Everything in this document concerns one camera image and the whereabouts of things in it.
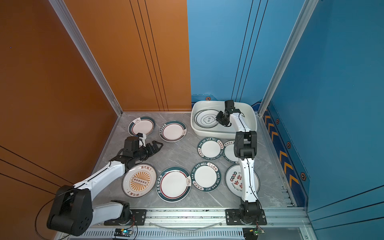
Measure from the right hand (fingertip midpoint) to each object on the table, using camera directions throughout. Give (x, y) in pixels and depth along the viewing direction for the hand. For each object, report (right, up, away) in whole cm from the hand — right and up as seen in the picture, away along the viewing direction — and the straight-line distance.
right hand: (216, 119), depth 110 cm
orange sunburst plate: (-47, -37, -25) cm, 65 cm away
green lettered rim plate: (-5, -20, -13) cm, 24 cm away
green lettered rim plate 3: (-9, -35, -23) cm, 43 cm away
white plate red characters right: (+7, -37, -25) cm, 45 cm away
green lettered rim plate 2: (+6, -22, -14) cm, 27 cm away
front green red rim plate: (-27, -38, -28) cm, 54 cm away
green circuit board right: (+12, -55, -40) cm, 70 cm away
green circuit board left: (-49, -56, -40) cm, 84 cm away
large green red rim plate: (-32, -9, -2) cm, 33 cm away
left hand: (-36, -17, -23) cm, 46 cm away
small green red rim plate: (-56, -4, +2) cm, 57 cm away
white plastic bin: (+23, +5, -2) cm, 24 cm away
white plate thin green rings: (-7, 0, +3) cm, 7 cm away
